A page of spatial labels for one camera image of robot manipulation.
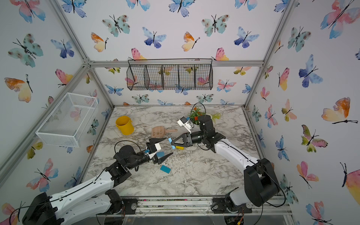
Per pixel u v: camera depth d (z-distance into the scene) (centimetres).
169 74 98
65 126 111
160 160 62
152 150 55
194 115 93
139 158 60
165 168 87
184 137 66
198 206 75
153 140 66
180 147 67
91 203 56
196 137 67
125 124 96
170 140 68
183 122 68
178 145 67
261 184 42
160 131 102
